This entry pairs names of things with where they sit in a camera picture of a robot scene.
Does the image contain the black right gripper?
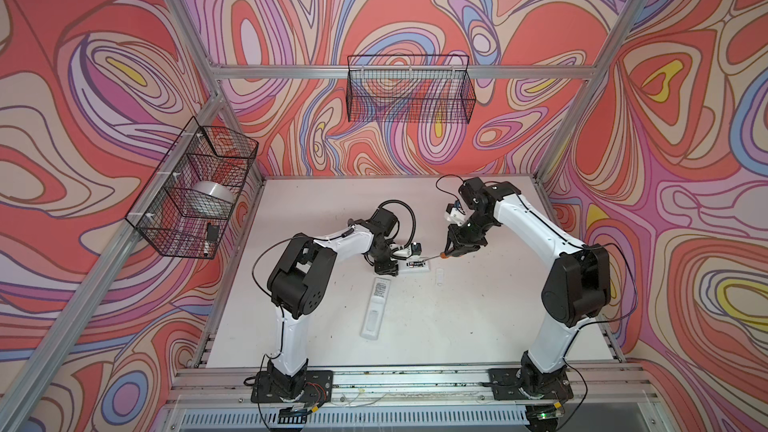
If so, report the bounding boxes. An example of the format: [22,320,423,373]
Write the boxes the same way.
[441,210,497,255]

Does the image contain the orange handled screwdriver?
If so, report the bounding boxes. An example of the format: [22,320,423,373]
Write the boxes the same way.
[419,252,451,263]

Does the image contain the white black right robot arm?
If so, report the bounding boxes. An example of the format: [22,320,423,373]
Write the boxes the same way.
[442,177,610,375]

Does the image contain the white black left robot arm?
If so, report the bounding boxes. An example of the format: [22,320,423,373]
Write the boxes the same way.
[267,207,399,377]

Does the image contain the silver tape roll in basket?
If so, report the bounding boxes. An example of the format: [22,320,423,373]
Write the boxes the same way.
[187,180,235,218]

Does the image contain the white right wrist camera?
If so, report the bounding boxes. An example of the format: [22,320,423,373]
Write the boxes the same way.
[445,202,467,226]

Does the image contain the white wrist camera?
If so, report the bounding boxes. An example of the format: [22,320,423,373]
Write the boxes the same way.
[445,202,467,226]
[391,242,422,260]

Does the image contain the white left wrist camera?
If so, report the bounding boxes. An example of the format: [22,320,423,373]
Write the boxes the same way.
[391,242,422,260]

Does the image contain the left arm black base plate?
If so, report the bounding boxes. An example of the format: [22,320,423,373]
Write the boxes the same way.
[250,369,334,404]

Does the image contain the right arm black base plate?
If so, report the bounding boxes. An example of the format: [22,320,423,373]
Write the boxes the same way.
[486,367,574,402]

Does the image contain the black wire basket back wall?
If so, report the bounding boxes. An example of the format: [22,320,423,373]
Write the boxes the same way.
[346,52,476,124]

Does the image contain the black wire basket wall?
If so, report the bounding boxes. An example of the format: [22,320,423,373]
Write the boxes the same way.
[125,118,259,259]
[346,52,476,124]

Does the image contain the black wire basket left wall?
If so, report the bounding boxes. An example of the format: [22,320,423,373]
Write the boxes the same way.
[125,118,259,259]

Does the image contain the aluminium frame rails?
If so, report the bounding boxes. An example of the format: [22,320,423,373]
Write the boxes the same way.
[1,0,628,385]

